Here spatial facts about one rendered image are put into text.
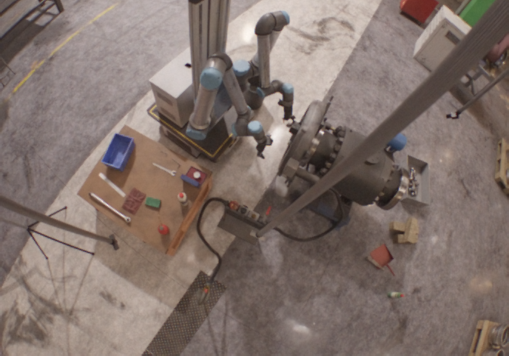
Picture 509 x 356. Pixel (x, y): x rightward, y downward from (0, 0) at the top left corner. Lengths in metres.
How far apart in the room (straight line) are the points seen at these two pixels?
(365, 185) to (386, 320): 1.71
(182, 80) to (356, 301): 2.79
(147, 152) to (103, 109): 1.23
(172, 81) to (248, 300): 2.12
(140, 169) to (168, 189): 0.32
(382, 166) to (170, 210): 1.79
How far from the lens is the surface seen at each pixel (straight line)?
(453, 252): 4.11
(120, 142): 2.50
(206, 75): 1.36
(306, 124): 2.02
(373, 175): 2.23
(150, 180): 2.27
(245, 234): 2.59
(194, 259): 2.57
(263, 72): 1.94
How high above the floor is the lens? 2.56
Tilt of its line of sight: 66 degrees down
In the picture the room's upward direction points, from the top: 21 degrees clockwise
